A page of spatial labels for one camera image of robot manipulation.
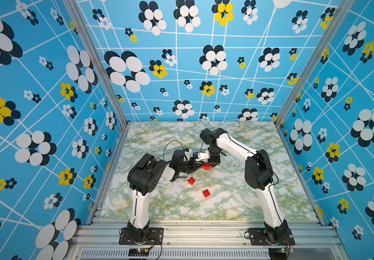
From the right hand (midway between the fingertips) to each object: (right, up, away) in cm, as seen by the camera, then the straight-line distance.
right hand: (215, 159), depth 96 cm
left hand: (-6, -2, -2) cm, 6 cm away
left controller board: (-38, -38, -24) cm, 59 cm away
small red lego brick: (-6, -17, -10) cm, 21 cm away
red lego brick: (-14, -12, -5) cm, 19 cm away
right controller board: (+23, -38, -25) cm, 51 cm away
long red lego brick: (-5, -4, -2) cm, 7 cm away
